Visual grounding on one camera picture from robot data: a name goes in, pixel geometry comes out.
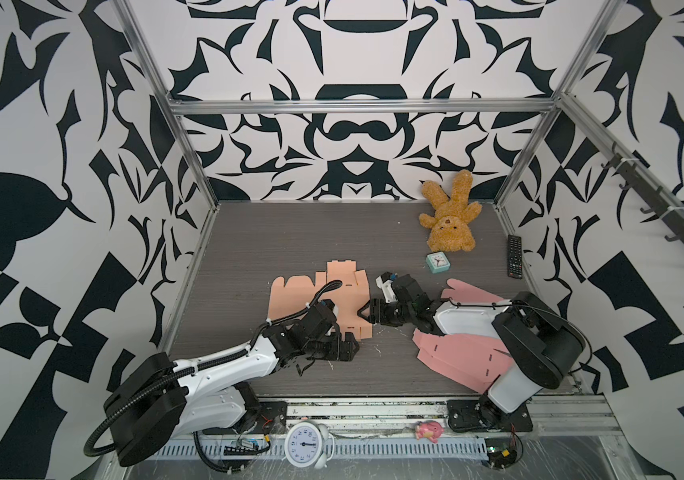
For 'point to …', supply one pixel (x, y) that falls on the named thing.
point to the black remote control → (514, 257)
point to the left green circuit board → (247, 447)
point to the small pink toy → (428, 429)
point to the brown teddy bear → (450, 229)
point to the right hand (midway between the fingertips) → (365, 312)
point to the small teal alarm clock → (438, 262)
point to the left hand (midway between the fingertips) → (349, 343)
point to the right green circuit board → (501, 452)
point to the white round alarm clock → (307, 445)
